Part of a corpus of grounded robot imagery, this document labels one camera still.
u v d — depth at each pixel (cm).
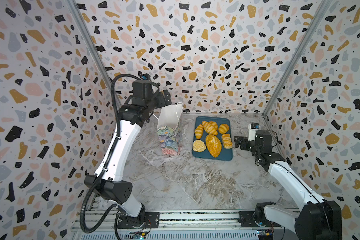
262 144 62
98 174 41
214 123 111
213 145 97
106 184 40
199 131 106
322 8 72
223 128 107
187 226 73
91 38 80
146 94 51
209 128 106
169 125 100
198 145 97
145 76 59
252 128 73
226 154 97
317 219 39
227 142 100
